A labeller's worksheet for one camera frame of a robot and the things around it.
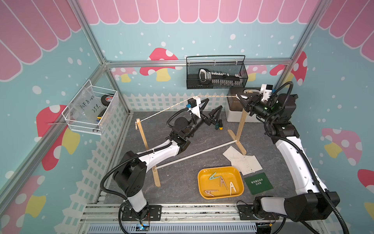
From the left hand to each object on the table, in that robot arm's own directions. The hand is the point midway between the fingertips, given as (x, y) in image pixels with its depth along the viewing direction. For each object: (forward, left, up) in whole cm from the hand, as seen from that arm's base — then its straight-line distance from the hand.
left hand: (216, 104), depth 68 cm
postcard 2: (-5, -17, -40) cm, 44 cm away
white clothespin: (-25, -12, -39) cm, 47 cm away
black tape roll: (+11, +60, -7) cm, 61 cm away
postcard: (-11, -25, -40) cm, 49 cm away
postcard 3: (-23, -28, -41) cm, 55 cm away
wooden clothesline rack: (+6, -20, -37) cm, 43 cm away
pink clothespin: (-22, -7, -38) cm, 45 cm away
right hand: (+1, -9, +5) cm, 10 cm away
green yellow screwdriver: (+19, -9, -38) cm, 43 cm away
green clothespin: (-20, -1, -39) cm, 43 cm away
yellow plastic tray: (-23, -4, -40) cm, 46 cm away
